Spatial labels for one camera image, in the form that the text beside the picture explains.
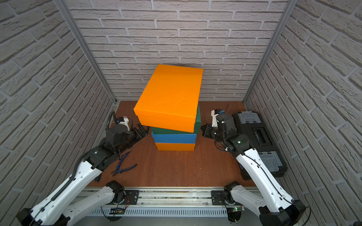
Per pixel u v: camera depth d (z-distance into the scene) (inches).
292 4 27.2
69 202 16.6
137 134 24.0
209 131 24.4
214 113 25.4
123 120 25.1
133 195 29.3
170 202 28.6
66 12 28.1
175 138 30.0
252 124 33.6
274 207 14.7
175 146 34.1
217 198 29.1
